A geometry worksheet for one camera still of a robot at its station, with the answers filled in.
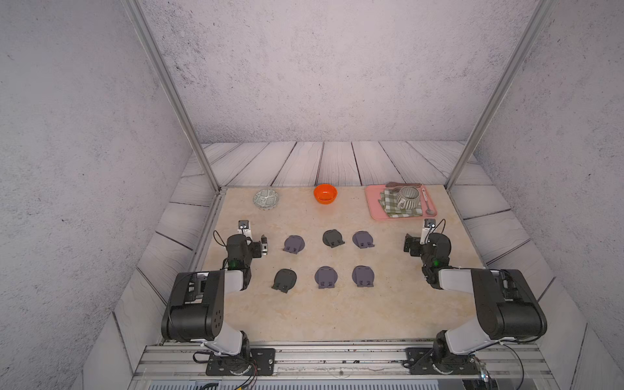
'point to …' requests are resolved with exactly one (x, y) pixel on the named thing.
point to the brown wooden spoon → (396, 185)
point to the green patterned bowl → (266, 199)
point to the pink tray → (375, 211)
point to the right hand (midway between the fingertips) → (423, 233)
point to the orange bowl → (325, 193)
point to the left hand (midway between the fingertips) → (254, 235)
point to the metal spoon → (428, 211)
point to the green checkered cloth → (388, 201)
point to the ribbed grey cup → (408, 197)
